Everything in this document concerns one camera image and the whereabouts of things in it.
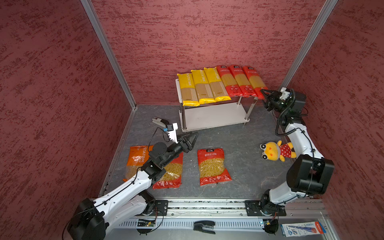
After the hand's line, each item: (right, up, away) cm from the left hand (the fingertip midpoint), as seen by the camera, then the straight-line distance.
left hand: (196, 136), depth 70 cm
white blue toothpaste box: (+50, -44, -2) cm, 66 cm away
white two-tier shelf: (+13, +12, +39) cm, 43 cm away
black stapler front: (+5, -42, -2) cm, 43 cm away
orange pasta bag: (-35, -14, +17) cm, 41 cm away
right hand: (+33, +22, +8) cm, 41 cm away
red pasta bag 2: (+9, -20, +15) cm, 27 cm away
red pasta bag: (-13, -25, +11) cm, 31 cm away
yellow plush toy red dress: (+48, -12, +19) cm, 53 cm away
